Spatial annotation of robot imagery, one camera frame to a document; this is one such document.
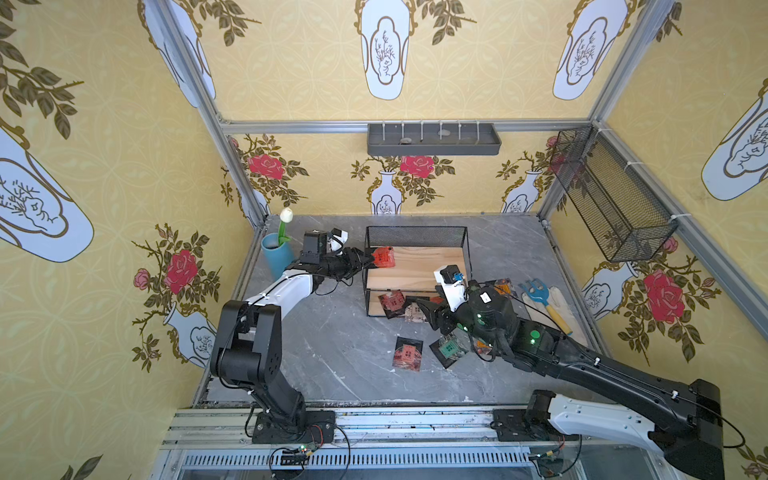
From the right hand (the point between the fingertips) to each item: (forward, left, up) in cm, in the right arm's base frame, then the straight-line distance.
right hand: (421, 302), depth 70 cm
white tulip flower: (+22, +37, +6) cm, 43 cm away
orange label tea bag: (+20, -29, -24) cm, 43 cm away
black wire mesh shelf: (+18, +4, -8) cm, 20 cm away
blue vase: (+15, +40, -5) cm, 43 cm away
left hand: (+18, +15, -9) cm, 25 cm away
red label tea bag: (+18, +10, -7) cm, 22 cm away
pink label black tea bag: (-4, +2, -23) cm, 24 cm away
